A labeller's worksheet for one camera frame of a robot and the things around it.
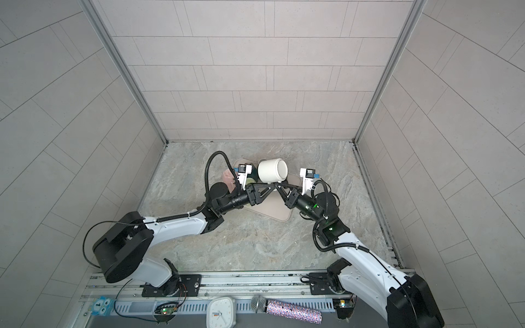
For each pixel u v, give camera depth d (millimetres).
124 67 862
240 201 658
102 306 654
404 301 385
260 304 642
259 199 664
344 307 680
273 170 677
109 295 683
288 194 659
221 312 635
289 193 655
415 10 712
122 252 423
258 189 663
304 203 637
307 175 643
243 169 680
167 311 640
